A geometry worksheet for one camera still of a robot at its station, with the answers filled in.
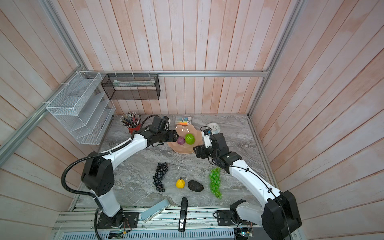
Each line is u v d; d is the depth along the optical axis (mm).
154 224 732
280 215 394
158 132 688
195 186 801
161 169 858
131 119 979
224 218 731
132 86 1036
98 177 463
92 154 483
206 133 715
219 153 613
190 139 981
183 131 1071
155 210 730
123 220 706
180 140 981
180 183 814
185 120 1144
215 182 817
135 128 974
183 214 742
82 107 730
